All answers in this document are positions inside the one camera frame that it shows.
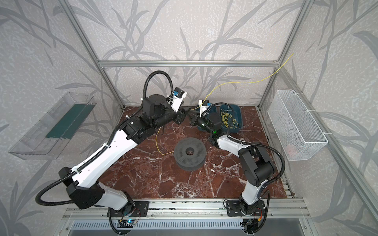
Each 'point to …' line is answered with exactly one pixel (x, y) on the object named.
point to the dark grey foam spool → (190, 162)
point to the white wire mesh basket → (299, 134)
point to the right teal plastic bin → (237, 111)
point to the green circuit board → (126, 223)
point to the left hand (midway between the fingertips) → (189, 100)
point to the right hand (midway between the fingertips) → (187, 107)
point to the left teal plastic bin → (212, 109)
